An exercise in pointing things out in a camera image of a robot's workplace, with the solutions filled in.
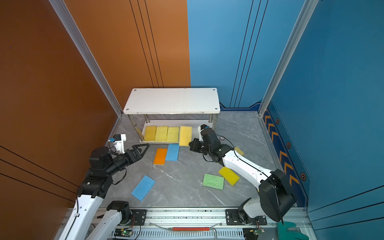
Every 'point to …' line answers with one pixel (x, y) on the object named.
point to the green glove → (282, 234)
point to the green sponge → (213, 181)
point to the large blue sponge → (143, 187)
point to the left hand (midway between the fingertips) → (145, 146)
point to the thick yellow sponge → (150, 133)
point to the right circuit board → (257, 231)
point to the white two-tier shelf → (168, 107)
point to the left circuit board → (123, 232)
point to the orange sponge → (160, 156)
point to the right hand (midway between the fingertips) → (187, 144)
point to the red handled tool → (190, 228)
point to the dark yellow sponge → (185, 136)
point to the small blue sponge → (172, 152)
